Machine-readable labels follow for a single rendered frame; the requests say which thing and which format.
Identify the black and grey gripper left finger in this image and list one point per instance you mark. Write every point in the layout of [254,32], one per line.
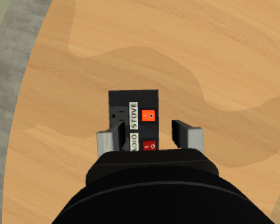
[113,139]

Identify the black power strip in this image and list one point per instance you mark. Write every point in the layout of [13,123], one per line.
[139,109]

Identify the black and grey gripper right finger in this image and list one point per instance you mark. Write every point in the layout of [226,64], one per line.
[186,136]

